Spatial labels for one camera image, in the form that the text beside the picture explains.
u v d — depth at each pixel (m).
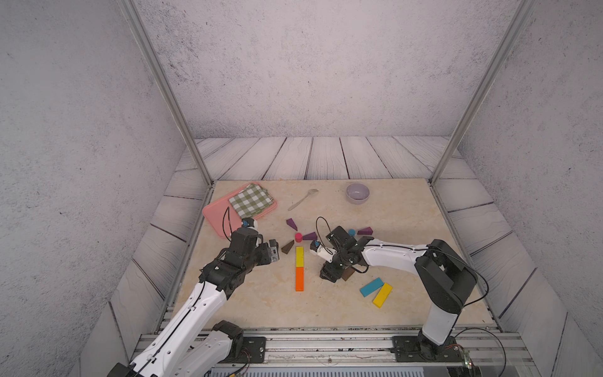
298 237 0.99
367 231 0.99
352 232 0.99
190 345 0.42
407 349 0.73
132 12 0.70
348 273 0.89
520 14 0.71
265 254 0.69
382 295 0.84
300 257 0.94
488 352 0.74
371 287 0.87
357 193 1.12
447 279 0.47
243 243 0.57
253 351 0.73
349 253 0.70
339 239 0.73
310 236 0.99
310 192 1.16
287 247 0.95
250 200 1.12
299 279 0.89
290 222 1.04
